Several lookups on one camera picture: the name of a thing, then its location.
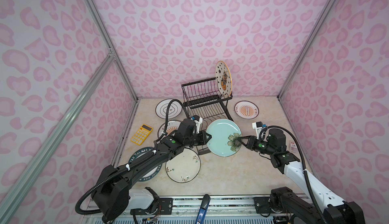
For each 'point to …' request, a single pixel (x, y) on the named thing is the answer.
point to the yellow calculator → (141, 134)
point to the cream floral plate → (184, 166)
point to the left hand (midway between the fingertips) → (213, 135)
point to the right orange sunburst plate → (246, 109)
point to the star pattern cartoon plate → (223, 78)
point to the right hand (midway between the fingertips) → (239, 139)
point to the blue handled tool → (203, 209)
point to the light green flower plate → (224, 142)
